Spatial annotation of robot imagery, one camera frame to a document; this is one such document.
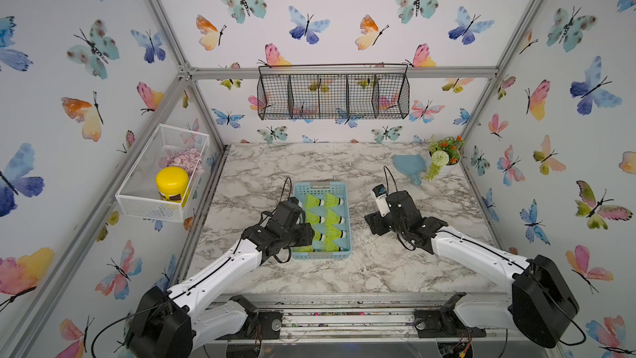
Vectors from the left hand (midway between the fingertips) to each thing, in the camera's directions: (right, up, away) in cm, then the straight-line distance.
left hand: (312, 232), depth 82 cm
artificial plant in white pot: (+50, +26, +15) cm, 58 cm away
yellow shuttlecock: (0, +2, +11) cm, 11 cm away
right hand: (+21, +6, +3) cm, 23 cm away
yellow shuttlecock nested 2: (-3, -6, +2) cm, 7 cm away
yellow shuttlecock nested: (+2, -3, +7) cm, 8 cm away
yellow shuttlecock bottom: (+6, +8, +16) cm, 19 cm away
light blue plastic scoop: (+44, +23, +35) cm, 61 cm away
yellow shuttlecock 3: (+7, -2, +7) cm, 10 cm away
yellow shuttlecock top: (+6, -6, +3) cm, 9 cm away
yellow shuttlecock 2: (+7, +2, +11) cm, 13 cm away
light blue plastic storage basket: (+5, +5, +14) cm, 16 cm away
